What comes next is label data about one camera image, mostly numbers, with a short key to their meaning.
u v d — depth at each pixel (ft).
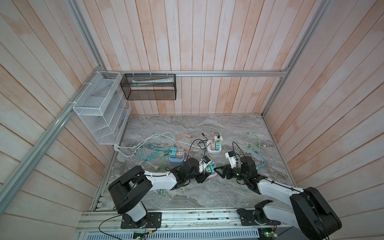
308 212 1.38
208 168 2.75
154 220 2.40
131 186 1.66
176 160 3.03
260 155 3.22
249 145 3.33
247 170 2.25
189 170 2.19
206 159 2.43
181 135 3.52
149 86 3.41
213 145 3.05
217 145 3.11
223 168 2.51
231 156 2.58
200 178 2.46
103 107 2.20
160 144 3.41
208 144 3.22
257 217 2.20
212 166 2.75
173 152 2.96
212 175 2.81
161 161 3.09
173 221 2.43
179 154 2.94
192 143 3.34
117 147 3.31
